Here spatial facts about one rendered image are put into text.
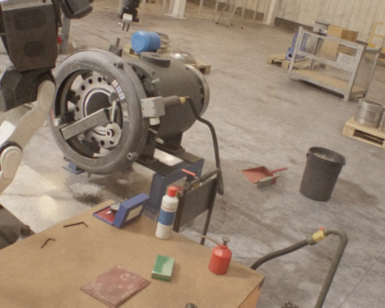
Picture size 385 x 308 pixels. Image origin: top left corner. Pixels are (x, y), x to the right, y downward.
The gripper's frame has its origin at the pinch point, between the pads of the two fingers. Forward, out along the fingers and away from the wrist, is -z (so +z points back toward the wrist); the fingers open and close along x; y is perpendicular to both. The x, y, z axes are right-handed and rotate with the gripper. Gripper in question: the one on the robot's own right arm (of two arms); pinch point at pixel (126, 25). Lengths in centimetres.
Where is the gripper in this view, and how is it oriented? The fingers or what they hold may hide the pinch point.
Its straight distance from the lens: 274.7
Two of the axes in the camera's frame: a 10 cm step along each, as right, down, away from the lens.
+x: 9.3, 1.4, 3.4
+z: 2.8, -8.8, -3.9
